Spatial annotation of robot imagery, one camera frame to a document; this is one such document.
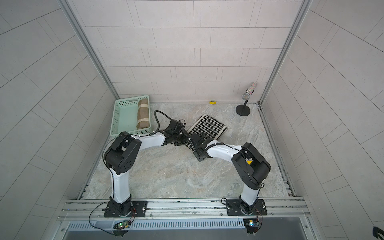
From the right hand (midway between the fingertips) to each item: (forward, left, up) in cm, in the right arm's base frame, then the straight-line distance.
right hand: (202, 153), depth 92 cm
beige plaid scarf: (+28, +39, +10) cm, 49 cm away
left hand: (+10, +5, +3) cm, 11 cm away
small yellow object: (+42, -11, +2) cm, 44 cm away
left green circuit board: (-34, +38, +5) cm, 51 cm away
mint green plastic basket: (+30, +54, +5) cm, 63 cm away
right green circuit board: (-37, -20, 0) cm, 42 cm away
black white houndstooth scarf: (+19, -6, +3) cm, 20 cm away
